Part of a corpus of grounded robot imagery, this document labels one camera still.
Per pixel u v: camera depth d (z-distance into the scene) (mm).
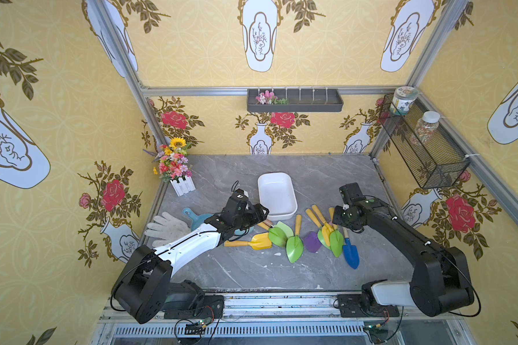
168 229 927
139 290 424
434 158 811
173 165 954
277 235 893
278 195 1064
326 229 899
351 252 857
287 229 918
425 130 722
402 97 840
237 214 667
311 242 885
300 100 924
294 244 859
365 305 667
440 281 416
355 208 627
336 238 874
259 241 899
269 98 879
